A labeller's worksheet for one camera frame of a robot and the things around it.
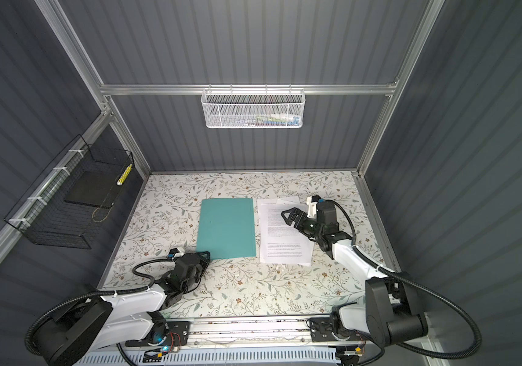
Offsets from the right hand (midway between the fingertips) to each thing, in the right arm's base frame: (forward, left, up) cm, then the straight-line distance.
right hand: (291, 219), depth 86 cm
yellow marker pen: (+9, +60, +16) cm, 63 cm away
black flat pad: (+3, +68, +16) cm, 70 cm away
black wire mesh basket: (-4, +72, +16) cm, 74 cm away
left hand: (-9, +31, -10) cm, 34 cm away
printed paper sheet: (-3, +4, -13) cm, 14 cm away
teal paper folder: (+4, +28, -13) cm, 31 cm away
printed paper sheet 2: (+19, +2, -14) cm, 24 cm away
